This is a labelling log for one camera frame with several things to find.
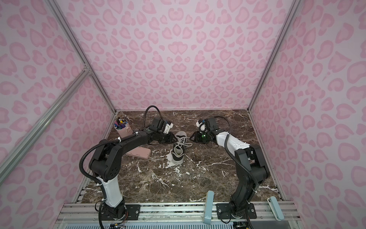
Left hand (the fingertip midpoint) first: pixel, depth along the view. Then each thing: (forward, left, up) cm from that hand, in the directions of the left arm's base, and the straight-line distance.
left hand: (178, 138), depth 92 cm
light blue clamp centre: (-38, -16, -4) cm, 42 cm away
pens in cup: (+10, +38, +4) cm, 40 cm away
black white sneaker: (-12, 0, -2) cm, 12 cm away
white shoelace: (-3, -1, -3) cm, 4 cm away
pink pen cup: (+7, +37, -2) cm, 37 cm away
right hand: (-1, -9, +2) cm, 10 cm away
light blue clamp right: (-38, -49, -6) cm, 63 cm away
